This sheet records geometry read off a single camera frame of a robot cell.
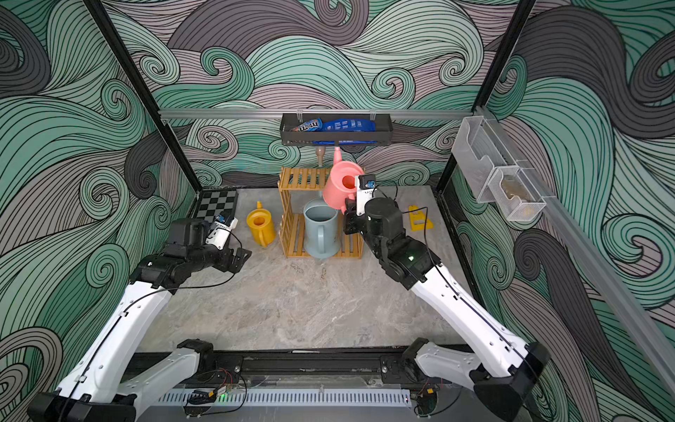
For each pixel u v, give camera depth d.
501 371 0.37
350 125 0.91
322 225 0.83
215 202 1.10
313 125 0.92
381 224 0.46
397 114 0.94
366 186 0.53
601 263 0.50
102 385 0.37
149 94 0.90
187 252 0.54
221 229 0.64
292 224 1.06
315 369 0.74
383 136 0.90
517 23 0.73
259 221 0.95
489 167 0.71
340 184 0.64
